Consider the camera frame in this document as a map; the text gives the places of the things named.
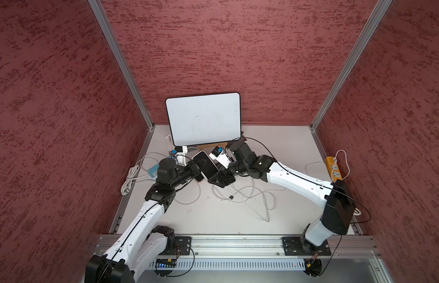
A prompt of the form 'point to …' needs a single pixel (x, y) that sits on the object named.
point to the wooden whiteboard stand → (211, 147)
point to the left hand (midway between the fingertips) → (206, 164)
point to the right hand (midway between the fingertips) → (214, 177)
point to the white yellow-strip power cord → (349, 173)
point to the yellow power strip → (333, 168)
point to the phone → (205, 164)
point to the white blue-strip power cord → (132, 173)
